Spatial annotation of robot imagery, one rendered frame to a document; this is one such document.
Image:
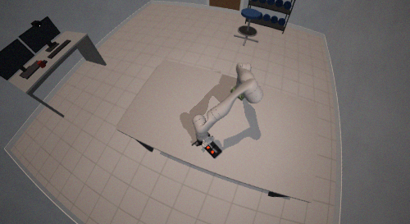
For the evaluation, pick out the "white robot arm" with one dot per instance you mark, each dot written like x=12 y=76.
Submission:
x=249 y=88

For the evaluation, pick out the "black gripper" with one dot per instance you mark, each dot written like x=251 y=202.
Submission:
x=198 y=143

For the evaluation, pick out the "black power strip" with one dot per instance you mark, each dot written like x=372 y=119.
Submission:
x=213 y=149

